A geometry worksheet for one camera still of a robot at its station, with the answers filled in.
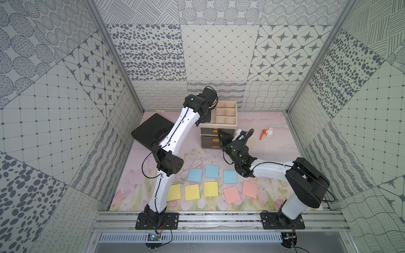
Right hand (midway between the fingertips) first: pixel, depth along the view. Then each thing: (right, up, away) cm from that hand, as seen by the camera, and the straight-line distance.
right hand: (215, 132), depth 83 cm
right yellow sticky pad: (-3, -31, +1) cm, 31 cm away
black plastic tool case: (-40, +1, +18) cm, 44 cm away
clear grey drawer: (-3, -5, +7) cm, 9 cm away
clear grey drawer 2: (-2, -8, +12) cm, 15 cm away
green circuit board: (-29, -48, -11) cm, 58 cm away
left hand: (-4, +7, 0) cm, 8 cm away
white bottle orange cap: (+38, -2, +23) cm, 45 cm away
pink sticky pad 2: (+19, -31, +1) cm, 37 cm away
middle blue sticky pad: (-2, -23, +8) cm, 25 cm away
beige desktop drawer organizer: (+4, +8, +1) cm, 9 cm away
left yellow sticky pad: (-22, -33, +1) cm, 40 cm away
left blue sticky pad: (-12, -25, +6) cm, 28 cm away
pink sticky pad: (+9, -33, -1) cm, 35 cm away
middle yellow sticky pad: (-13, -32, -1) cm, 35 cm away
